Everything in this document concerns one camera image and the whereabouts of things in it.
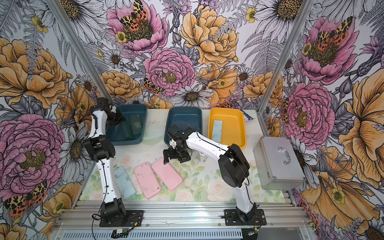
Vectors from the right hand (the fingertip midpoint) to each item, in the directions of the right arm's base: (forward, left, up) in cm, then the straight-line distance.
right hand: (173, 165), depth 81 cm
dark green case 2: (+26, +34, -2) cm, 43 cm away
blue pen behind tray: (+45, -53, -10) cm, 70 cm away
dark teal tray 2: (+45, -3, -10) cm, 46 cm away
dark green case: (+37, +30, -8) cm, 48 cm away
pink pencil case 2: (-1, +4, -9) cm, 10 cm away
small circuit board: (-27, +24, -9) cm, 37 cm away
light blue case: (-5, +28, -9) cm, 30 cm away
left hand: (+35, +37, -2) cm, 51 cm away
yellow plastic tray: (+32, -40, -8) cm, 52 cm away
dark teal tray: (+45, +37, -1) cm, 58 cm away
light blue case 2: (+29, -28, -9) cm, 41 cm away
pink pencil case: (-5, +15, -9) cm, 18 cm away
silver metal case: (-3, -54, +3) cm, 55 cm away
